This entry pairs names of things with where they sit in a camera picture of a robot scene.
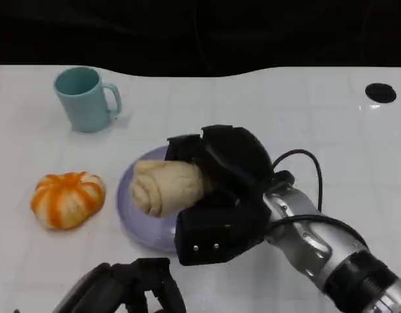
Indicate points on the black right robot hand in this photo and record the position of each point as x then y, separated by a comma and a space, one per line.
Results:
232, 163

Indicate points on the lilac plate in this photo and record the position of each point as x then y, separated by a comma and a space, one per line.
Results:
144, 225

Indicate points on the orange and white bread roll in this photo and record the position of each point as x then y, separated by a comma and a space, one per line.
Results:
68, 200

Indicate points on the pale green mug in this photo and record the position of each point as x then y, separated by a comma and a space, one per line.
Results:
84, 104

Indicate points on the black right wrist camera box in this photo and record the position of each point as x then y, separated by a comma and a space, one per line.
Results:
216, 231

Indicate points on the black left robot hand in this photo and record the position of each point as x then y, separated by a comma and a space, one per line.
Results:
122, 287

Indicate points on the beige towel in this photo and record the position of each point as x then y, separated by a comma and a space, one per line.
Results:
167, 187

